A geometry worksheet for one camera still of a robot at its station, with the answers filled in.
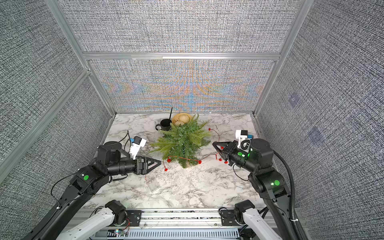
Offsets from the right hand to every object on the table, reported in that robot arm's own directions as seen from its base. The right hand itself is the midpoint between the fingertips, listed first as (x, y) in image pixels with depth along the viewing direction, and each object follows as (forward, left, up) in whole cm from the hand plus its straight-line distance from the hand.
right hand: (213, 141), depth 59 cm
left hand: (-5, +22, -9) cm, 24 cm away
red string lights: (-1, +19, -15) cm, 24 cm away
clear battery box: (-6, +30, -36) cm, 47 cm away
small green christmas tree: (+4, +13, -8) cm, 16 cm away
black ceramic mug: (+35, +27, -32) cm, 55 cm away
